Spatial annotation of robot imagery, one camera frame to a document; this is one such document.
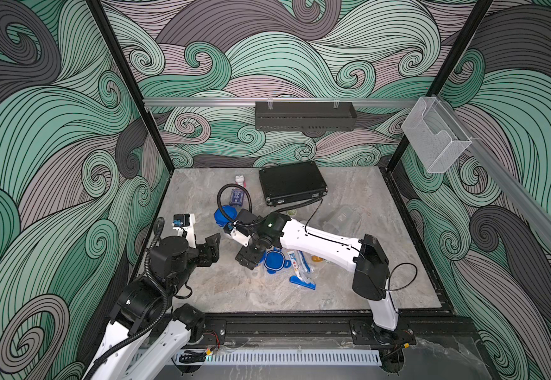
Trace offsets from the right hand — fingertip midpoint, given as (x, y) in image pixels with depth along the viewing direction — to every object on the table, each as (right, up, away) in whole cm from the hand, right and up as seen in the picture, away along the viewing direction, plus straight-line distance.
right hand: (246, 252), depth 79 cm
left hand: (-10, +9, -13) cm, 18 cm away
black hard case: (+18, +24, +35) cm, 46 cm away
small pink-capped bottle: (-6, +26, +29) cm, 39 cm away
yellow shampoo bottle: (+19, +6, -26) cm, 33 cm away
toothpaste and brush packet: (+19, -7, +9) cm, 22 cm away
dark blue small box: (-8, +18, +30) cm, 35 cm away
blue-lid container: (+40, +8, +21) cm, 46 cm away
